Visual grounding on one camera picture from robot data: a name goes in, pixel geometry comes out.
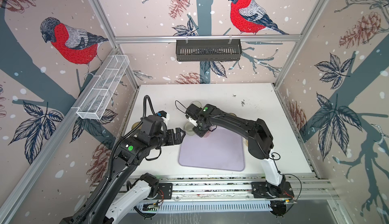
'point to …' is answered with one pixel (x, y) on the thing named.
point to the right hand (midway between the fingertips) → (199, 133)
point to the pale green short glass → (188, 128)
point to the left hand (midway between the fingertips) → (177, 134)
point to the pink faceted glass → (207, 134)
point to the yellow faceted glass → (247, 143)
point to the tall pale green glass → (197, 103)
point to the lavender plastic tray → (223, 149)
